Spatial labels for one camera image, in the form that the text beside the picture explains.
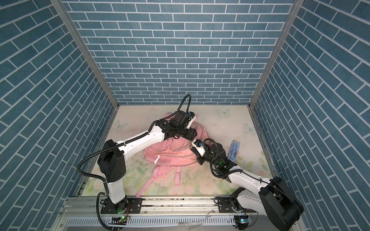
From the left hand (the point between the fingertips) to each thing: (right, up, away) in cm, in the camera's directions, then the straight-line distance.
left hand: (194, 132), depth 85 cm
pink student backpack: (-13, -12, +1) cm, 18 cm away
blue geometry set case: (+26, -13, +9) cm, 31 cm away
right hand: (-2, -8, -3) cm, 9 cm away
